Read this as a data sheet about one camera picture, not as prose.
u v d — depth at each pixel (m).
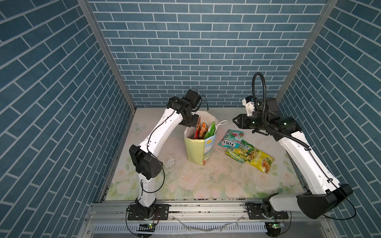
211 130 0.83
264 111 0.51
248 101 0.63
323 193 0.39
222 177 0.86
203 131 0.87
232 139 0.97
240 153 0.93
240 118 0.62
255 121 0.59
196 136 0.85
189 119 0.67
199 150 0.79
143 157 0.46
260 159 0.89
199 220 0.73
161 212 0.74
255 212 0.74
